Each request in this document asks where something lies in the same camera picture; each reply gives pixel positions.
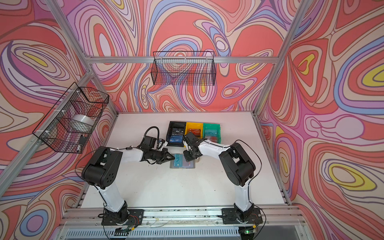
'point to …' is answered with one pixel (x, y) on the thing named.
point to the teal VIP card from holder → (178, 160)
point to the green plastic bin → (212, 132)
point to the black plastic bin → (175, 128)
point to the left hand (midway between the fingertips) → (175, 157)
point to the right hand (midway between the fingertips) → (190, 159)
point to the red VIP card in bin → (196, 132)
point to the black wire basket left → (70, 128)
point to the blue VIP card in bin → (176, 139)
